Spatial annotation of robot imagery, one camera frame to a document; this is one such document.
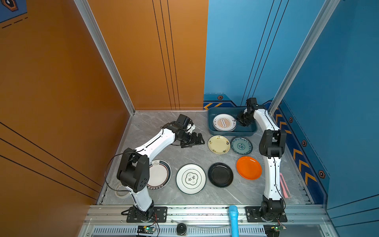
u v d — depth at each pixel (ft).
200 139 2.54
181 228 2.04
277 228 2.28
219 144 3.28
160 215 2.42
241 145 3.26
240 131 3.55
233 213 2.34
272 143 2.12
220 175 2.87
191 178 2.78
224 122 3.57
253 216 2.38
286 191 2.61
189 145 2.54
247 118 3.01
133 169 1.56
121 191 1.70
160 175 2.92
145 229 2.32
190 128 2.48
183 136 2.38
